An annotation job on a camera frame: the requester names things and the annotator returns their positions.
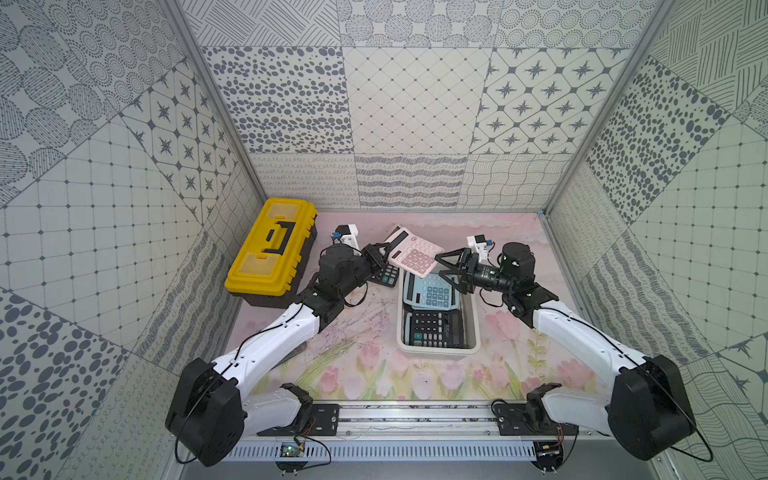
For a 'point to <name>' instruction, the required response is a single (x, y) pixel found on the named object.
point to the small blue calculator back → (431, 293)
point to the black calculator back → (434, 328)
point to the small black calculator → (387, 275)
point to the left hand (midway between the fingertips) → (391, 239)
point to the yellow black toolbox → (270, 266)
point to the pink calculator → (413, 253)
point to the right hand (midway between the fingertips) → (437, 268)
